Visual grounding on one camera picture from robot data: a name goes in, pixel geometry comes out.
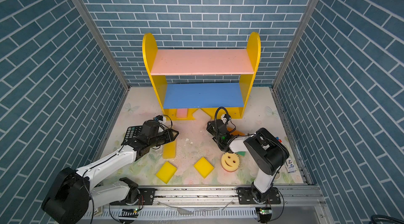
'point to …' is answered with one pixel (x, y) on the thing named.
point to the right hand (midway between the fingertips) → (206, 121)
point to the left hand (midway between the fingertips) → (177, 133)
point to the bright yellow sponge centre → (203, 167)
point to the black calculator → (131, 134)
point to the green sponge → (241, 153)
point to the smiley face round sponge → (230, 162)
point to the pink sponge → (182, 113)
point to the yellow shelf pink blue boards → (218, 100)
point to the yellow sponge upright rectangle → (169, 150)
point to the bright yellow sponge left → (166, 172)
